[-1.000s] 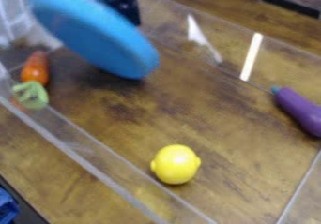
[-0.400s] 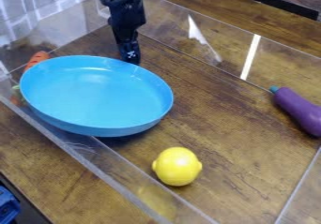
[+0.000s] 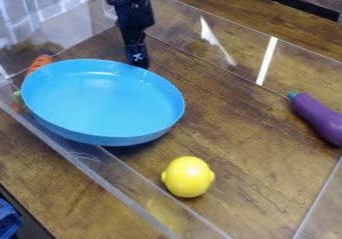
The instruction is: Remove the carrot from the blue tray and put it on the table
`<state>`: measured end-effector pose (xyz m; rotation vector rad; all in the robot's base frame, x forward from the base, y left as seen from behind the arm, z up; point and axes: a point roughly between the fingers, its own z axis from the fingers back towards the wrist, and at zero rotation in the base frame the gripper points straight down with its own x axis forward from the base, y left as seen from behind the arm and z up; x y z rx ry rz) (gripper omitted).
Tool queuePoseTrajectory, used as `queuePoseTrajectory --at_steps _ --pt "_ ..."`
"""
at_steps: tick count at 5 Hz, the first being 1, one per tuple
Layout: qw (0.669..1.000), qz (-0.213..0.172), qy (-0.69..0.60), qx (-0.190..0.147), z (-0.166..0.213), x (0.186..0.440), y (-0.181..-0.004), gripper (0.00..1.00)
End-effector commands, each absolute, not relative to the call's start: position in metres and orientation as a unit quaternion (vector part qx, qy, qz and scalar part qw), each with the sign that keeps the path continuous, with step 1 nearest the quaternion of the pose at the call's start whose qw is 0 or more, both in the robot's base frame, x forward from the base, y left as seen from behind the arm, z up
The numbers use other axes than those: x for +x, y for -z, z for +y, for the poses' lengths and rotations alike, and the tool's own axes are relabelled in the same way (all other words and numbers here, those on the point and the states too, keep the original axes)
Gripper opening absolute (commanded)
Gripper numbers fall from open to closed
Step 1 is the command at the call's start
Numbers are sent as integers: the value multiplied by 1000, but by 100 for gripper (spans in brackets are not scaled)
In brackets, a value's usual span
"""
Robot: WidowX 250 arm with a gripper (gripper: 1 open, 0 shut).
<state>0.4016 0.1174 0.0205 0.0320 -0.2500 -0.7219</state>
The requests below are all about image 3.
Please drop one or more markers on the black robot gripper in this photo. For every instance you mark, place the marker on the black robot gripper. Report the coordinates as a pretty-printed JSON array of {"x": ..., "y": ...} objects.
[{"x": 136, "y": 17}]

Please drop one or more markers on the blue round plastic tray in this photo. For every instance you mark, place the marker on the blue round plastic tray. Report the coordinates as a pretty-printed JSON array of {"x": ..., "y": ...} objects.
[{"x": 102, "y": 102}]

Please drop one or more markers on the orange toy carrot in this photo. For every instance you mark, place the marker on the orange toy carrot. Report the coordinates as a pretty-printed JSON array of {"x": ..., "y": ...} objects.
[{"x": 39, "y": 62}]

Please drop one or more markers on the yellow toy lemon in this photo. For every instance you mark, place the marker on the yellow toy lemon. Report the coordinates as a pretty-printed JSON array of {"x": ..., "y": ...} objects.
[{"x": 188, "y": 177}]

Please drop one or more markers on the purple toy eggplant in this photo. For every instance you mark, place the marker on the purple toy eggplant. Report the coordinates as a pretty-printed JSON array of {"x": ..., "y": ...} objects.
[{"x": 325, "y": 119}]

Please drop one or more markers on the blue plastic object at corner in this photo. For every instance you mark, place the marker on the blue plastic object at corner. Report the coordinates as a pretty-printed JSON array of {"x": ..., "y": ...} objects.
[{"x": 10, "y": 220}]

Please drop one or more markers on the clear acrylic enclosure wall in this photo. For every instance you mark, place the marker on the clear acrylic enclosure wall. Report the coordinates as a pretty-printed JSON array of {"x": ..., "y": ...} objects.
[{"x": 236, "y": 54}]

